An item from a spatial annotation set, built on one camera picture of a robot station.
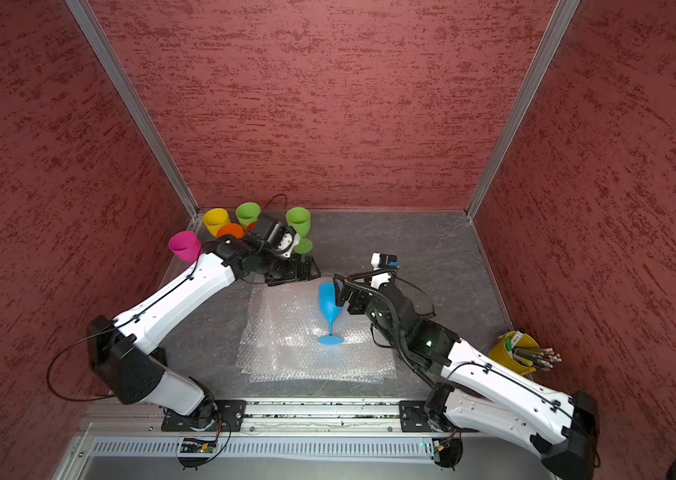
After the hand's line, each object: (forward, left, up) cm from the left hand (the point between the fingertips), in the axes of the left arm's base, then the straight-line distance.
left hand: (305, 282), depth 77 cm
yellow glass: (+29, +35, -6) cm, 45 cm away
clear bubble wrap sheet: (-5, +8, -14) cm, 17 cm away
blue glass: (-2, -6, -12) cm, 14 cm away
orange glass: (+23, +27, -5) cm, 36 cm away
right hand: (-4, -11, +5) cm, 13 cm away
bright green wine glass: (+32, +24, -7) cm, 41 cm away
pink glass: (+20, +43, -10) cm, 49 cm away
